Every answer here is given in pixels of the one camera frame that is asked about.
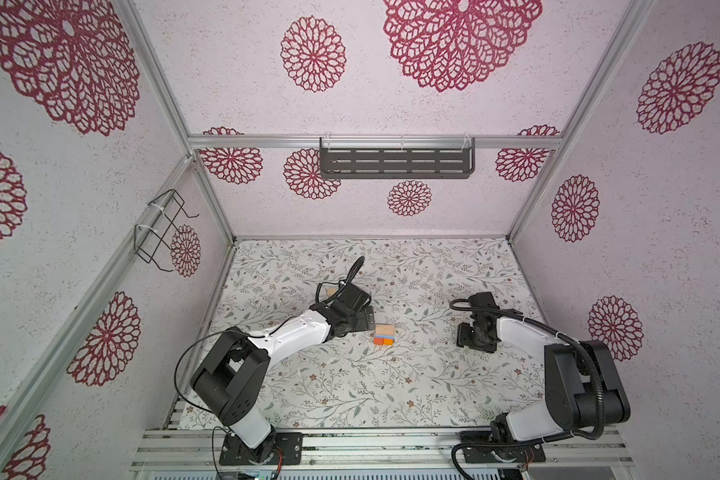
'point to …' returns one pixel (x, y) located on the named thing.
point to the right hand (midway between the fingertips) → (467, 337)
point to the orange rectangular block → (388, 341)
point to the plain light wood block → (385, 329)
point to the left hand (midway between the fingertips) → (357, 323)
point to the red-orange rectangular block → (378, 341)
